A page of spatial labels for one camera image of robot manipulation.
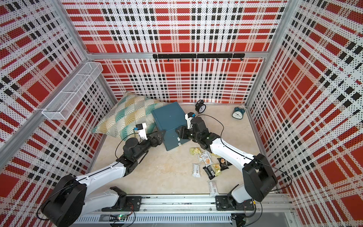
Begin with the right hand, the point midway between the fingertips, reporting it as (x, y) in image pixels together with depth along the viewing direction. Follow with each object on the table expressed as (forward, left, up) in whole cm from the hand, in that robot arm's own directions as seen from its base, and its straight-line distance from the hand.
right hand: (179, 130), depth 81 cm
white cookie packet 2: (-18, -9, -18) cm, 28 cm away
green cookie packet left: (-5, -10, -17) cm, 20 cm away
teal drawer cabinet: (+7, +7, +2) cm, 10 cm away
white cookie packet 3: (-27, -19, -19) cm, 38 cm away
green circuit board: (-40, +28, -17) cm, 52 cm away
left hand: (0, +9, 0) cm, 9 cm away
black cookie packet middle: (-13, -27, -18) cm, 35 cm away
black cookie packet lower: (-18, -18, -19) cm, 31 cm away
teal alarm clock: (+25, -44, -15) cm, 53 cm away
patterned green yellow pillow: (+12, +40, -4) cm, 42 cm away
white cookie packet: (-10, -17, -17) cm, 26 cm away
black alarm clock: (+32, -14, -13) cm, 37 cm away
